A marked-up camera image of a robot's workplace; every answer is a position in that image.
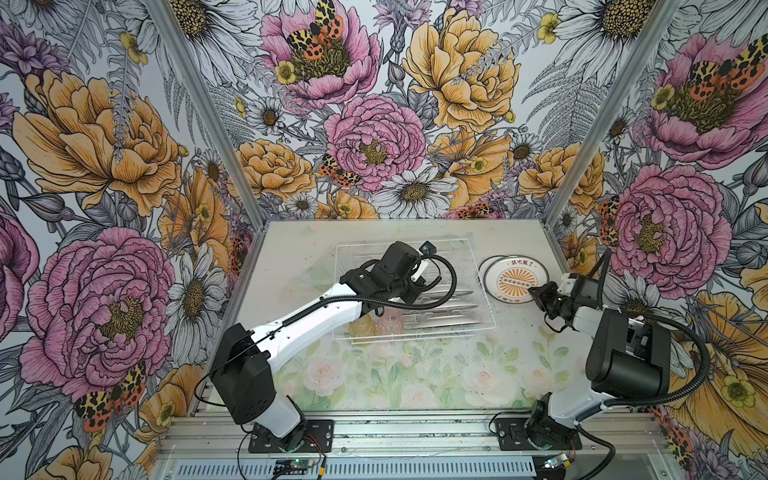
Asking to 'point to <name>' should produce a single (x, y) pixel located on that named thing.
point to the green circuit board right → (557, 461)
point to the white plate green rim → (507, 277)
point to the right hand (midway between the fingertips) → (528, 293)
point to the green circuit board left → (284, 465)
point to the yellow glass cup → (362, 327)
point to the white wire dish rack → (468, 312)
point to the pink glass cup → (391, 322)
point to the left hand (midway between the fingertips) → (412, 283)
